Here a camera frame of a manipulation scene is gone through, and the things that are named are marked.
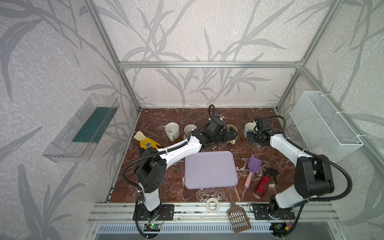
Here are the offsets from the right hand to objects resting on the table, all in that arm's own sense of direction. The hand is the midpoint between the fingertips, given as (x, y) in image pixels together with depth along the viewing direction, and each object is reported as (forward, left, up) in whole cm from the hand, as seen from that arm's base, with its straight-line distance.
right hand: (253, 132), depth 94 cm
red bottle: (-29, -1, -6) cm, 29 cm away
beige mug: (+6, +13, 0) cm, 14 cm away
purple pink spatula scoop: (-18, +1, -9) cm, 20 cm away
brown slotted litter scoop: (-44, +15, -9) cm, 47 cm away
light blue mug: (+4, +2, +1) cm, 5 cm away
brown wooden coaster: (+2, +5, -9) cm, 10 cm away
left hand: (-7, +15, +11) cm, 20 cm away
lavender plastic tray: (-21, +28, -8) cm, 35 cm away
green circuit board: (-48, +57, -9) cm, 75 cm away
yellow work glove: (-3, +71, -7) cm, 71 cm away
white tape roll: (-39, +30, -8) cm, 50 cm away
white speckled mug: (+5, +53, -5) cm, 53 cm away
